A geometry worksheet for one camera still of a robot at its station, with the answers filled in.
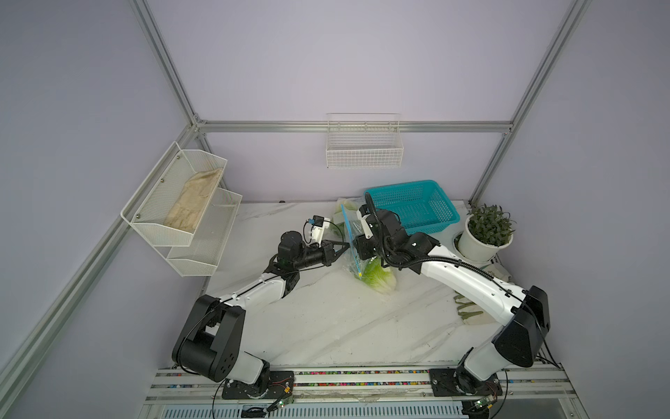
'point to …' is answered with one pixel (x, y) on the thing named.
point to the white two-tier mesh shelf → (196, 254)
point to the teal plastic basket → (421, 206)
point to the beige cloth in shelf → (194, 199)
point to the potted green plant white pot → (488, 230)
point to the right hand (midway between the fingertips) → (361, 243)
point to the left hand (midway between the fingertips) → (348, 249)
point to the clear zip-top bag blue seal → (369, 273)
